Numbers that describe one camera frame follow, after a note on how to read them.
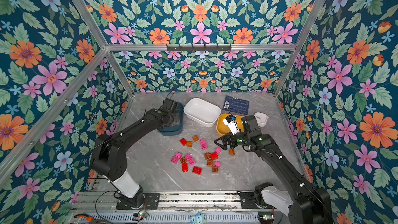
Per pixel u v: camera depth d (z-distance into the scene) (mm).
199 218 678
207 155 883
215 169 825
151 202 734
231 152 874
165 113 680
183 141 936
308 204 379
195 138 949
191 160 862
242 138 654
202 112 1012
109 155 464
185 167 843
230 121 688
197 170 821
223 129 1007
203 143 927
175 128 932
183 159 863
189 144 912
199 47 932
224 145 668
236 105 1112
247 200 734
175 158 861
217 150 885
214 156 871
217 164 843
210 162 857
